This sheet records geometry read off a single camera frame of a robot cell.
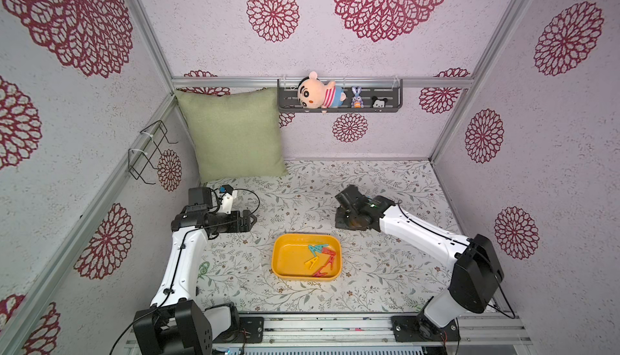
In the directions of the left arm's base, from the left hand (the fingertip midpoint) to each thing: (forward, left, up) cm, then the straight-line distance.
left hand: (243, 221), depth 81 cm
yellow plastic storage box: (-4, -15, -16) cm, 22 cm away
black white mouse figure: (+41, -49, +18) cm, 67 cm away
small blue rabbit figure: (+40, -40, +20) cm, 60 cm away
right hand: (+2, -31, -2) cm, 32 cm away
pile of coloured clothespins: (-4, -26, -14) cm, 30 cm away
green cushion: (+34, +7, +8) cm, 36 cm away
